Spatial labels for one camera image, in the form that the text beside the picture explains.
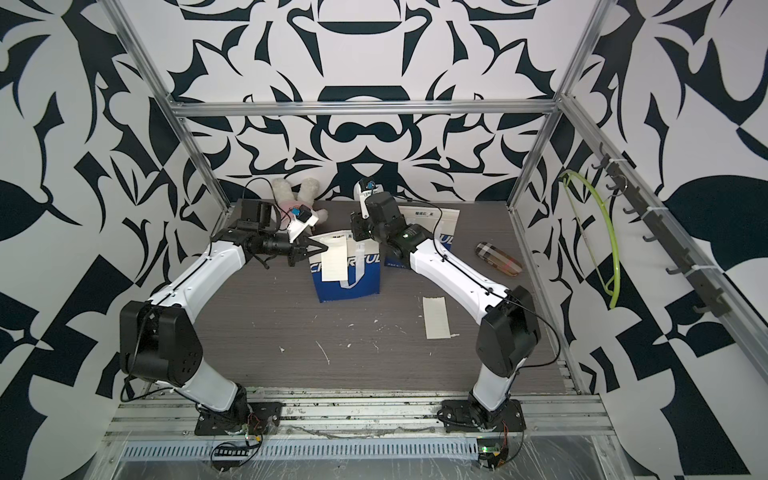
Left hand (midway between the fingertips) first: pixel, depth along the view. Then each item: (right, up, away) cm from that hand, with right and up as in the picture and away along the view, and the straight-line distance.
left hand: (322, 242), depth 83 cm
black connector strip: (-20, -50, -10) cm, 55 cm away
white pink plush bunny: (-18, +15, +26) cm, 35 cm away
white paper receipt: (+4, -5, -2) cm, 7 cm away
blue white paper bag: (+11, -9, +4) cm, 15 cm away
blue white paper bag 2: (+34, +5, +4) cm, 34 cm away
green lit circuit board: (+42, -48, -12) cm, 65 cm away
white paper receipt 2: (+33, -23, +9) cm, 41 cm away
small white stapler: (+11, +2, -11) cm, 16 cm away
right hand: (+9, +8, -2) cm, 13 cm away
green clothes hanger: (+68, -8, -17) cm, 70 cm away
